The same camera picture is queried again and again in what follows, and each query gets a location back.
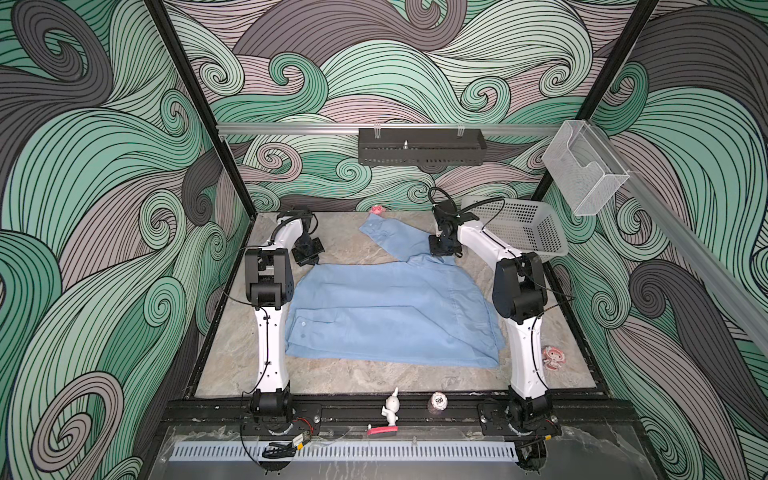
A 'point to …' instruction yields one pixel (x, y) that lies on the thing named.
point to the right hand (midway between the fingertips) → (439, 248)
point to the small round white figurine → (438, 402)
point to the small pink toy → (377, 209)
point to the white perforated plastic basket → (527, 227)
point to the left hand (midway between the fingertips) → (317, 257)
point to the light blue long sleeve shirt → (423, 309)
